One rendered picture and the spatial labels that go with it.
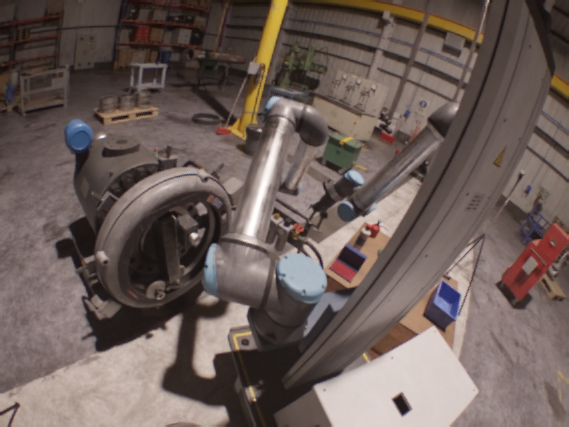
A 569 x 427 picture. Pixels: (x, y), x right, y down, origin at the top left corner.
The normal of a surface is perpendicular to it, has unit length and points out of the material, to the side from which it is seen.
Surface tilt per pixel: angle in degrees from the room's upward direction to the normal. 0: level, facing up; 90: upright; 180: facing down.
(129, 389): 0
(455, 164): 90
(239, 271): 37
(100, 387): 0
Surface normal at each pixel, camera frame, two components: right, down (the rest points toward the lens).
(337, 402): 0.25, -0.79
